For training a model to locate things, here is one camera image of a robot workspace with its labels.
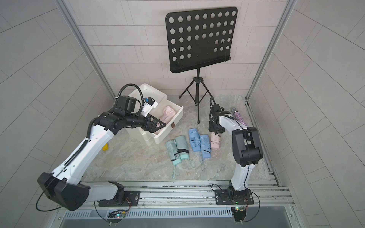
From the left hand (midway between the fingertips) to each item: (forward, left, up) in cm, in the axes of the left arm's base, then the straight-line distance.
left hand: (163, 121), depth 70 cm
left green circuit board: (-36, +21, -26) cm, 49 cm away
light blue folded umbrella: (+3, -17, -23) cm, 29 cm away
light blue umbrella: (-2, -23, -23) cm, 33 cm away
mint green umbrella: (-2, -9, -24) cm, 26 cm away
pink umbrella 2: (0, -30, -22) cm, 37 cm away
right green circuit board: (-33, -36, -27) cm, 56 cm away
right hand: (+12, -31, -24) cm, 41 cm away
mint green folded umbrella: (-4, -3, -24) cm, 25 cm away
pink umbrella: (+11, -1, -8) cm, 13 cm away
